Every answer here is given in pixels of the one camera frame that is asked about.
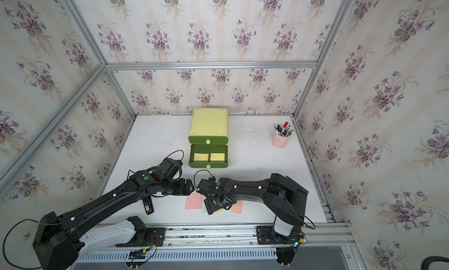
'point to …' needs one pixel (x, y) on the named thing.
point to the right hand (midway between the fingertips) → (219, 206)
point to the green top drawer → (208, 139)
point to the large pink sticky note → (193, 201)
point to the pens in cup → (285, 131)
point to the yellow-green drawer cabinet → (209, 121)
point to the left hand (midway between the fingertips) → (190, 191)
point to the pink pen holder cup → (280, 142)
